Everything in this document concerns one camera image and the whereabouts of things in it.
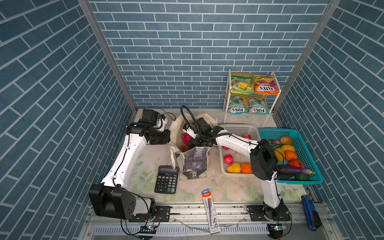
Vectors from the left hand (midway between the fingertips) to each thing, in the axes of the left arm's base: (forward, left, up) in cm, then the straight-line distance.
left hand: (170, 138), depth 78 cm
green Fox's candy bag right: (+25, -54, 0) cm, 60 cm away
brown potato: (+7, -73, -14) cm, 74 cm away
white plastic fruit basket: (-6, -36, -17) cm, 41 cm away
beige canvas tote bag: (-11, -11, -6) cm, 17 cm away
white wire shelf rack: (+24, -60, +6) cm, 65 cm away
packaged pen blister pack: (-31, -21, -20) cm, 42 cm away
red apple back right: (+12, -48, -15) cm, 52 cm away
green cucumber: (-16, -72, -14) cm, 75 cm away
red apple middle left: (-5, -33, -14) cm, 36 cm away
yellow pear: (-11, -36, -15) cm, 40 cm away
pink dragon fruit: (+6, -7, -10) cm, 14 cm away
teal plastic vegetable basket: (-1, -78, -12) cm, 79 cm away
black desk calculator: (-15, +3, -19) cm, 24 cm away
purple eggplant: (-13, -64, -14) cm, 67 cm away
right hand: (+7, -10, -11) cm, 17 cm away
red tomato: (-9, -72, -13) cm, 73 cm away
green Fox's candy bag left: (+27, -41, -2) cm, 49 cm away
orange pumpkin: (-3, -71, -14) cm, 72 cm away
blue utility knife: (-35, -69, -16) cm, 79 cm away
